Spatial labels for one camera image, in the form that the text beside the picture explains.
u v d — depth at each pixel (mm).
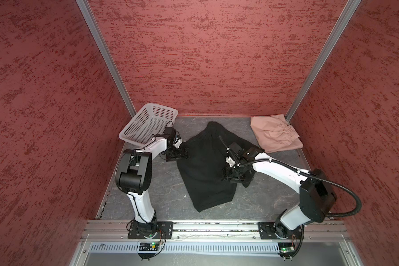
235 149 683
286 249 704
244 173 708
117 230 755
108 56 874
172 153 834
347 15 741
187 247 775
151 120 1175
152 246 702
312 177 447
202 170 918
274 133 1073
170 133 803
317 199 437
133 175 500
